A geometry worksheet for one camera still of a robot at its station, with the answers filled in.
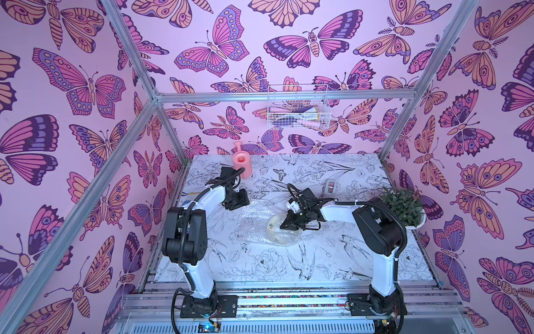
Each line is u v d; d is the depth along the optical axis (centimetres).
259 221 96
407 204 79
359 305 73
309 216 78
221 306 73
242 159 108
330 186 102
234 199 81
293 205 92
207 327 72
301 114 90
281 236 88
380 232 52
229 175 74
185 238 45
